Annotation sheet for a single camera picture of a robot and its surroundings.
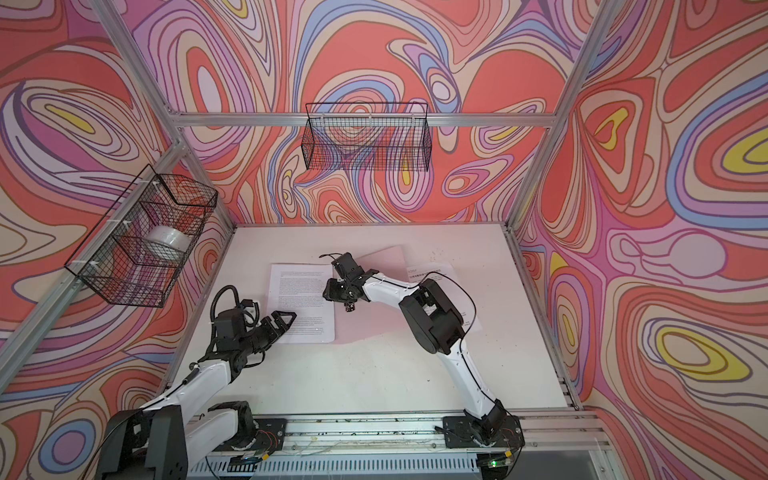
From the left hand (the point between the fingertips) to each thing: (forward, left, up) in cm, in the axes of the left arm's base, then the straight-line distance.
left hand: (292, 319), depth 88 cm
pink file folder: (+2, -23, -3) cm, 24 cm away
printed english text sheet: (+13, +1, -3) cm, 13 cm away
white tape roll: (+9, +26, +25) cm, 37 cm away
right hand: (+9, -10, -5) cm, 14 cm away
